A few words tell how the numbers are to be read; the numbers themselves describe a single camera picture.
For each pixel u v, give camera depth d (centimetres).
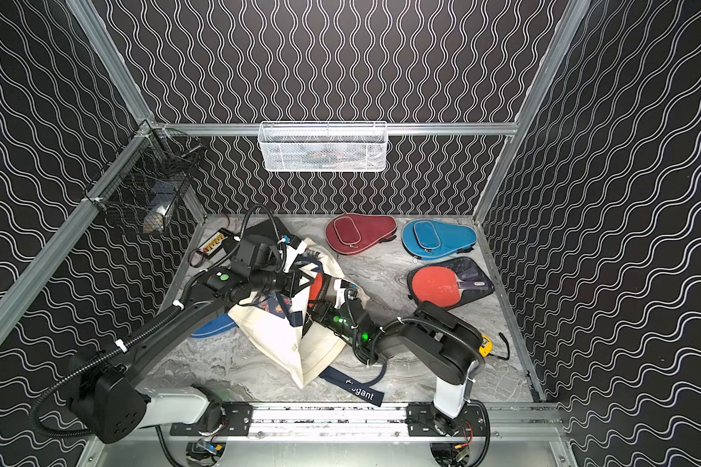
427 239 109
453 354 47
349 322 67
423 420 75
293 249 70
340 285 82
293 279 67
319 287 84
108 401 39
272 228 104
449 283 98
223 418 74
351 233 110
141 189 92
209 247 110
